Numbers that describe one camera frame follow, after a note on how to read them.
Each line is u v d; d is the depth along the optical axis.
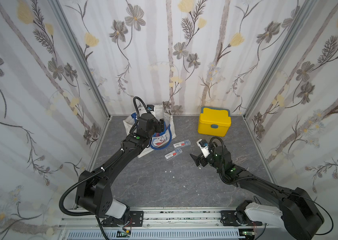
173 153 0.97
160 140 0.89
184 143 1.02
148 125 0.60
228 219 0.73
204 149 0.71
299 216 0.41
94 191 0.42
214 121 0.98
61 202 0.39
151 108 0.70
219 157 0.62
